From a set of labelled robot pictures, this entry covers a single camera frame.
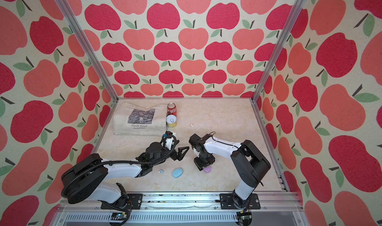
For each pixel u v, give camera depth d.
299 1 0.72
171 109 1.01
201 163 0.77
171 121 1.01
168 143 0.74
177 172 0.82
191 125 1.04
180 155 0.74
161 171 0.84
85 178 0.44
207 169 0.82
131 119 0.98
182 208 0.73
